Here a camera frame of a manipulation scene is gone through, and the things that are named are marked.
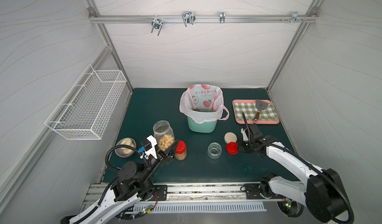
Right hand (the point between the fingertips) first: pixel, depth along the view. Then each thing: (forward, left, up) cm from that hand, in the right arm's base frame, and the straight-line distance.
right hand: (238, 145), depth 86 cm
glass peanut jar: (-2, +14, -3) cm, 15 cm away
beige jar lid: (+7, +4, -3) cm, 8 cm away
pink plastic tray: (+19, -17, -3) cm, 25 cm away
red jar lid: (0, +3, -4) cm, 5 cm away
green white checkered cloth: (+30, -13, -4) cm, 33 cm away
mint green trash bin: (+11, +19, +2) cm, 22 cm away
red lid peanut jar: (-9, +33, +7) cm, 35 cm away
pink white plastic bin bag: (+23, +22, +11) cm, 34 cm away
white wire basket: (0, +76, +29) cm, 82 cm away
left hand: (-10, +34, +27) cm, 45 cm away
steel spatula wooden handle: (+33, -21, -2) cm, 39 cm away
